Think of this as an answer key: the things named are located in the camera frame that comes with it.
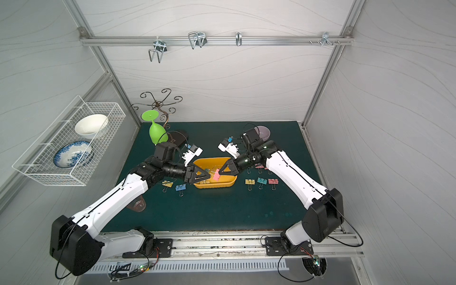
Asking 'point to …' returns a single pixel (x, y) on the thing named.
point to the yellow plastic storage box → (209, 165)
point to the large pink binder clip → (217, 175)
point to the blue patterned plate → (73, 154)
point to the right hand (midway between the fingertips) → (221, 172)
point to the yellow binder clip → (250, 182)
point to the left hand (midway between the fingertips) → (207, 176)
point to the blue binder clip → (180, 188)
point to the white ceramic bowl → (89, 126)
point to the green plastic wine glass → (157, 133)
